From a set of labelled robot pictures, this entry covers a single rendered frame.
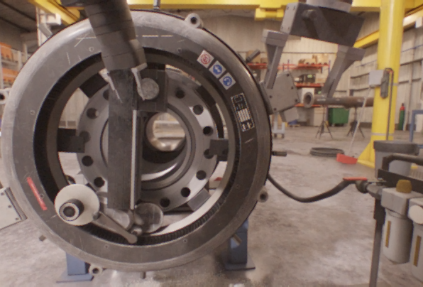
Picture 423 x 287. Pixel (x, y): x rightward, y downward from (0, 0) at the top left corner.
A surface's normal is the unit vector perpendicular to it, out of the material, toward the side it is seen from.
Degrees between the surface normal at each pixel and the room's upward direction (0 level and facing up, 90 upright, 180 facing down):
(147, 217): 90
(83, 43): 90
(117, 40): 122
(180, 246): 90
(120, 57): 114
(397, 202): 90
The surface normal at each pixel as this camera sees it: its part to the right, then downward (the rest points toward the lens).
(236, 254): 0.11, 0.12
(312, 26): 0.08, 0.51
